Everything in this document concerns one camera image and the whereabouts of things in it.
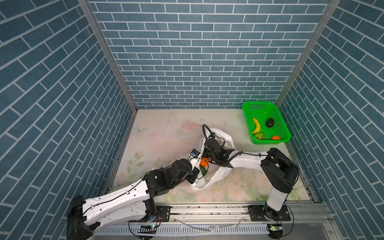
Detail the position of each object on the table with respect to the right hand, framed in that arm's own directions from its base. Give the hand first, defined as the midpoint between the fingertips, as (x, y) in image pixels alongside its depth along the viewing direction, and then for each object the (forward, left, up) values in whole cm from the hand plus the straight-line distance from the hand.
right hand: (199, 147), depth 91 cm
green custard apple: (+12, -39, 0) cm, 41 cm away
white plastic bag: (-19, -9, +9) cm, 23 cm away
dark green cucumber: (-12, -3, -4) cm, 13 cm away
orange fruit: (-8, -4, -2) cm, 9 cm away
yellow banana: (+24, -41, -5) cm, 48 cm away
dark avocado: (+27, -50, -3) cm, 57 cm away
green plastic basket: (+38, -45, -3) cm, 59 cm away
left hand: (-17, -2, +11) cm, 20 cm away
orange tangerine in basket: (+14, -51, -3) cm, 53 cm away
